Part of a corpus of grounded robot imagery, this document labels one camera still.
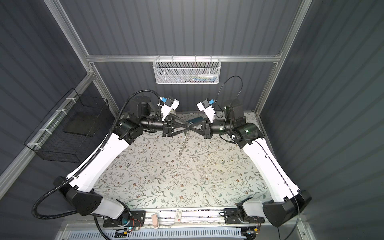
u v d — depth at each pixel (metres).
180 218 0.74
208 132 0.54
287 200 0.38
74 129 0.75
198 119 1.15
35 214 0.38
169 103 0.53
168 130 0.54
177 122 0.55
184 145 1.03
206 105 0.54
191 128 0.60
